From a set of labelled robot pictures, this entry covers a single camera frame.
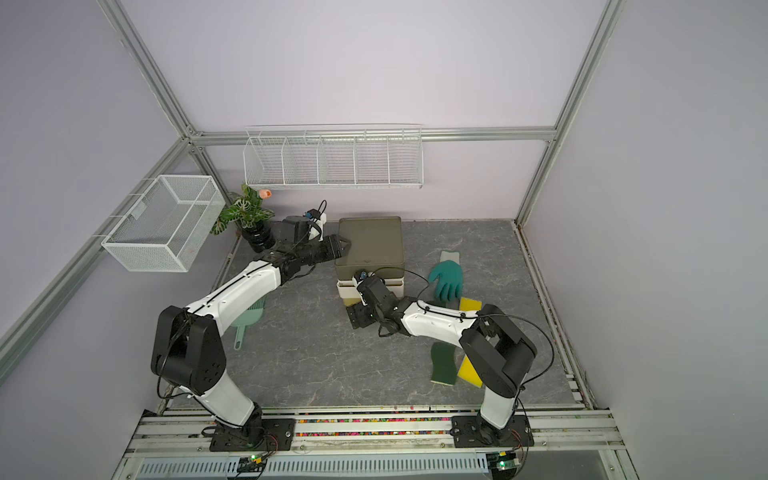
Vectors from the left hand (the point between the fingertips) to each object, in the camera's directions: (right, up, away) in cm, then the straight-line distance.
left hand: (347, 246), depth 87 cm
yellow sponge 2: (+34, -35, -6) cm, 49 cm away
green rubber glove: (+33, -9, +15) cm, 37 cm away
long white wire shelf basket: (-6, +30, +12) cm, 33 cm away
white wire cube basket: (-50, +5, -5) cm, 51 cm away
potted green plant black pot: (-32, +9, +7) cm, 34 cm away
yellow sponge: (+38, -19, +10) cm, 43 cm away
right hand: (+3, -17, +2) cm, 18 cm away
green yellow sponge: (+28, -34, -3) cm, 44 cm away
